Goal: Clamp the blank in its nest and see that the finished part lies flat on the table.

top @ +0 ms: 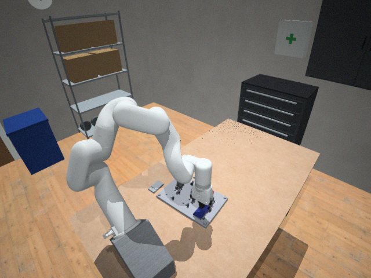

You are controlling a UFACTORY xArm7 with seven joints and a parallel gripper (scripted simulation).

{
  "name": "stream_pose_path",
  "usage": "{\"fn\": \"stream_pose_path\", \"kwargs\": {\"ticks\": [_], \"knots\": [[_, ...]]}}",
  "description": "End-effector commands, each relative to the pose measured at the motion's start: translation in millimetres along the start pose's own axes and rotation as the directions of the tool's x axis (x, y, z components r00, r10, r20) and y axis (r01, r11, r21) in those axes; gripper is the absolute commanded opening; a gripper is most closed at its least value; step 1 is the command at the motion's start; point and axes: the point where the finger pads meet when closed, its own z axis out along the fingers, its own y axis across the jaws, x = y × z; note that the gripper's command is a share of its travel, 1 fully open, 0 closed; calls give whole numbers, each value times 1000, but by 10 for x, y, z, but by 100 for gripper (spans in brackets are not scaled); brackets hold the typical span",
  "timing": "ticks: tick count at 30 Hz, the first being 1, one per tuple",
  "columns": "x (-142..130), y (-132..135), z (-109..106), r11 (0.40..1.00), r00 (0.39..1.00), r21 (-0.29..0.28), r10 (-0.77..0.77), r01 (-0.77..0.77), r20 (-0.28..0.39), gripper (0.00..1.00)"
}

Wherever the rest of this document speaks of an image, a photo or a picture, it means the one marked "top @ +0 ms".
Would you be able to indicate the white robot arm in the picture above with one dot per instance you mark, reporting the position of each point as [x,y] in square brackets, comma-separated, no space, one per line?
[86,167]

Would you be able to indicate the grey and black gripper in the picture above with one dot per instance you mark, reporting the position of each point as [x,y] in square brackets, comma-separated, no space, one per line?
[202,196]

